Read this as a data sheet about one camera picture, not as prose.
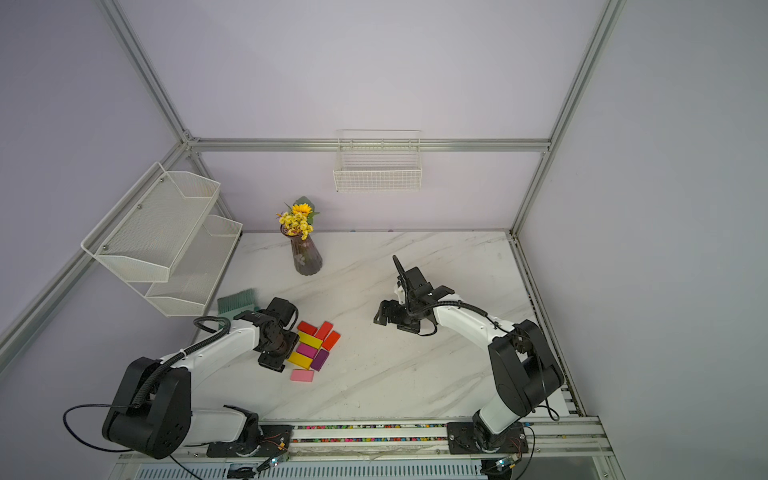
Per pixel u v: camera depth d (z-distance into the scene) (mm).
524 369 446
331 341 904
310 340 902
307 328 920
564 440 749
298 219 899
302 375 846
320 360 861
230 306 979
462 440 733
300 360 860
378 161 959
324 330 931
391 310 776
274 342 692
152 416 415
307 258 1012
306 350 882
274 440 733
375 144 914
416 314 638
